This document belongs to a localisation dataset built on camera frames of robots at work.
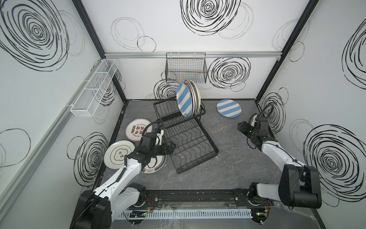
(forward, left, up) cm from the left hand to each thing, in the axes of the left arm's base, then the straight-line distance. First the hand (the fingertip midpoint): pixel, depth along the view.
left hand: (169, 145), depth 83 cm
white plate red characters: (+18, +28, -10) cm, 35 cm away
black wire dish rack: (+5, -15, -7) cm, 17 cm away
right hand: (+13, -44, +4) cm, 47 cm away
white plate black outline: (-1, +36, -10) cm, 37 cm away
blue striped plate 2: (+19, -8, +19) cm, 28 cm away
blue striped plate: (+38, -44, -7) cm, 59 cm away
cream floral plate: (+17, -16, +22) cm, 32 cm away
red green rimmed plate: (-5, +5, -9) cm, 12 cm away
